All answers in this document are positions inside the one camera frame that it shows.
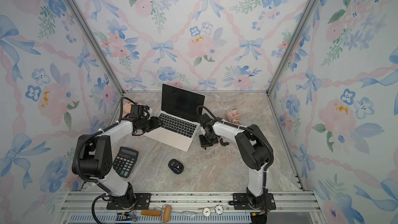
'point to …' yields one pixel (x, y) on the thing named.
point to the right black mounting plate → (240, 201)
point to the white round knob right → (219, 209)
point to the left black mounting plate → (142, 201)
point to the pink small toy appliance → (233, 116)
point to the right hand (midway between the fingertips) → (205, 144)
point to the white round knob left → (206, 211)
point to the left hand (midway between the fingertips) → (161, 123)
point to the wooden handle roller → (166, 211)
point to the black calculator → (125, 161)
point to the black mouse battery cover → (223, 143)
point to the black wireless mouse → (175, 166)
